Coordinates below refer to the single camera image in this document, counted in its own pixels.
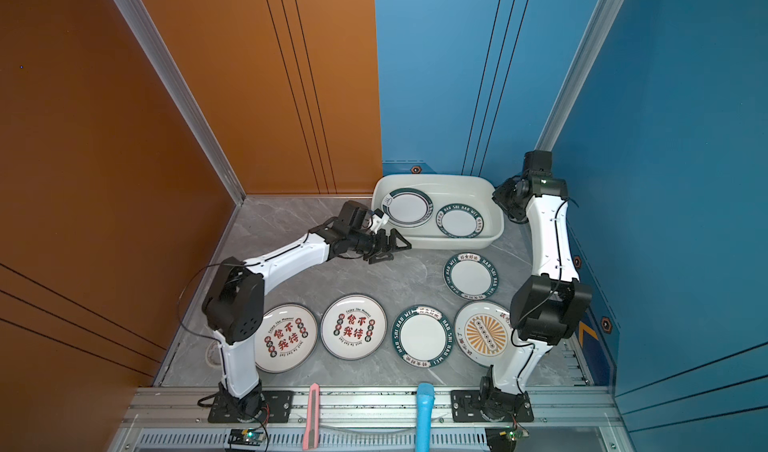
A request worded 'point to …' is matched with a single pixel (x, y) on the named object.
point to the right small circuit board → (516, 433)
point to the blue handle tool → (425, 399)
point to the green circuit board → (245, 437)
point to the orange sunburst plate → (483, 332)
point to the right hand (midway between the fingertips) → (495, 198)
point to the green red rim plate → (407, 207)
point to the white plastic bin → (445, 189)
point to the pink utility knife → (312, 428)
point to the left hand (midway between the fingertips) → (404, 248)
